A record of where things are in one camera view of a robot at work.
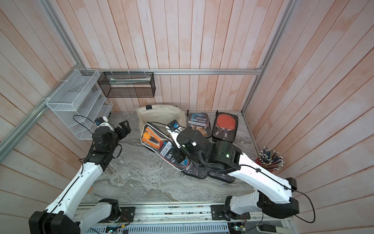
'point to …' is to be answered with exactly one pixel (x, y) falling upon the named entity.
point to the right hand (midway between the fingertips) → (172, 142)
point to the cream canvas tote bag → (159, 116)
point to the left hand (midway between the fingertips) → (124, 126)
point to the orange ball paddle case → (161, 146)
